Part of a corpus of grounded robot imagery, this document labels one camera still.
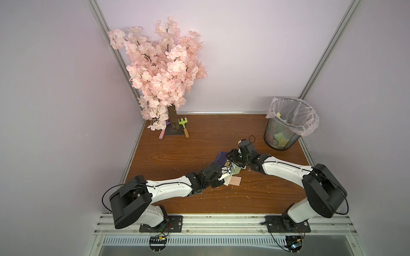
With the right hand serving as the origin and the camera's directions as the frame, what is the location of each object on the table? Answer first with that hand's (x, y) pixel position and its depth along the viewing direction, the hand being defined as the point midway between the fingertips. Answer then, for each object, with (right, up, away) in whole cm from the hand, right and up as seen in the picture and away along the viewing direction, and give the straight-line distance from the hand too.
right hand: (228, 151), depth 88 cm
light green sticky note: (+4, -10, -3) cm, 11 cm away
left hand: (-4, -9, -5) cm, 11 cm away
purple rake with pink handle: (-44, +11, +20) cm, 49 cm away
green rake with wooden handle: (-30, +17, +26) cm, 43 cm away
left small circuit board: (-35, -40, -16) cm, 56 cm away
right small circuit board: (+28, -39, -18) cm, 51 cm away
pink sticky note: (+3, -15, -3) cm, 16 cm away
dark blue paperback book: (-3, -6, +7) cm, 10 cm away
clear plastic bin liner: (+42, +21, +4) cm, 47 cm away
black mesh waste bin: (+31, +9, +3) cm, 32 cm away
